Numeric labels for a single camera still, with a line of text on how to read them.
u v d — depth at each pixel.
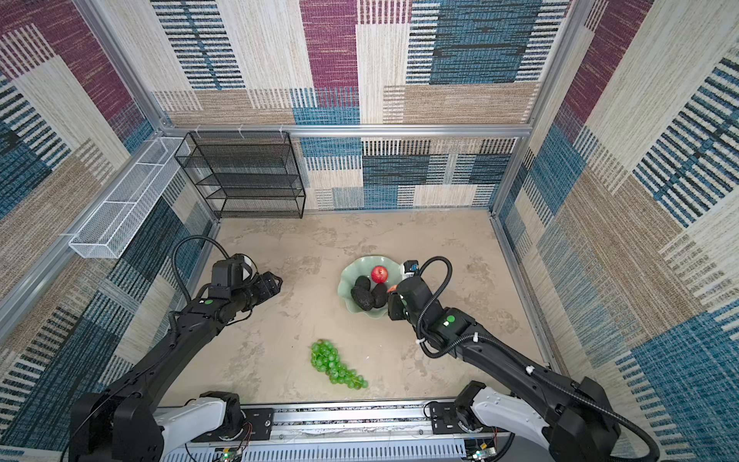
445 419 0.73
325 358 0.79
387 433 0.73
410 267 0.70
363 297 0.87
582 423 0.39
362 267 0.99
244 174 1.10
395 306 0.71
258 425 0.73
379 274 0.96
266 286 0.75
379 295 0.90
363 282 0.95
